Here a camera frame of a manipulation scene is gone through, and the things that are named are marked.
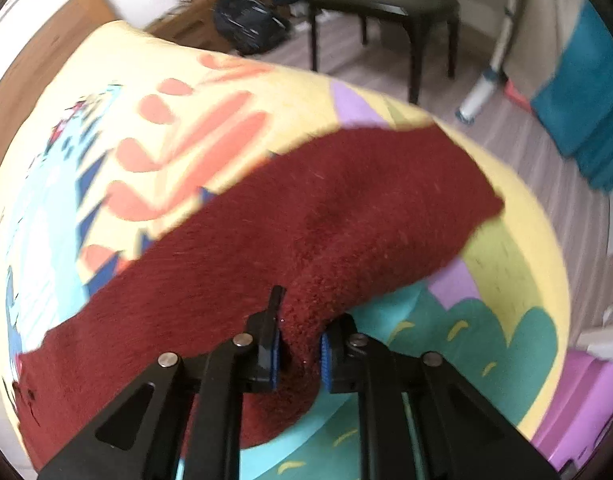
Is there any dark red knit sweater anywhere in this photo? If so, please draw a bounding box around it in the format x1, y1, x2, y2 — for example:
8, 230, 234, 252
16, 126, 504, 468

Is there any pink storage box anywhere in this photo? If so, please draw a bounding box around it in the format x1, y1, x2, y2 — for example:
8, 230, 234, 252
532, 349, 613, 471

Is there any yellow dinosaur bed cover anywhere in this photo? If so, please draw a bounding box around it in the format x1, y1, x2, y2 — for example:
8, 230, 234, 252
0, 22, 570, 479

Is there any grey study desk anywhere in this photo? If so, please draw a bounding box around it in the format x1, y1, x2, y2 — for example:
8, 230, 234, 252
455, 0, 525, 125

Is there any teal folded blanket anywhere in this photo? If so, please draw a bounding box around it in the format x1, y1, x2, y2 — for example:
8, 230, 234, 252
531, 1, 613, 193

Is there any black backpack on floor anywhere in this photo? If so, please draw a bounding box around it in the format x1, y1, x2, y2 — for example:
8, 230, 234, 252
212, 0, 292, 56

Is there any wooden headboard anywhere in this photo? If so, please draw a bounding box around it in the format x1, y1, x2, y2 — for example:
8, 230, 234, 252
0, 0, 116, 164

